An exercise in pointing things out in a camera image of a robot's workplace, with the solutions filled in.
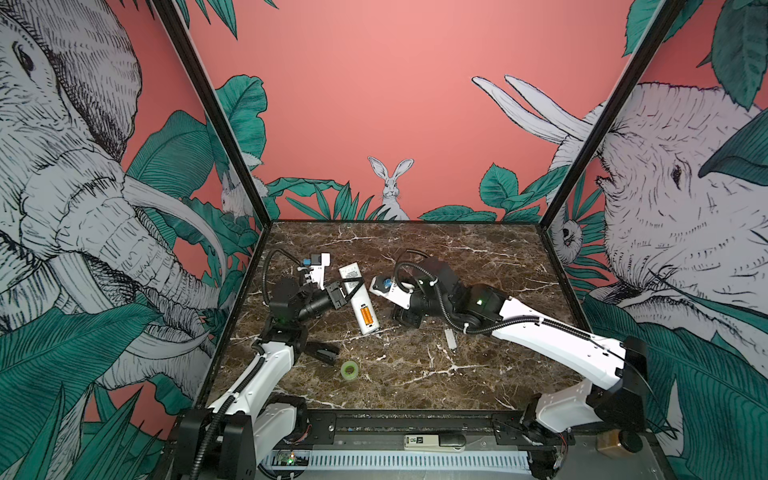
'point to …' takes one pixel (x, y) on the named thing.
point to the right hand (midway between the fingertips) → (382, 297)
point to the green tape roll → (349, 370)
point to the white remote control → (359, 300)
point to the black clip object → (325, 352)
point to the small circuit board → (289, 458)
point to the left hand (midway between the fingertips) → (362, 280)
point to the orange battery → (367, 316)
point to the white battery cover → (450, 338)
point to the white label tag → (420, 441)
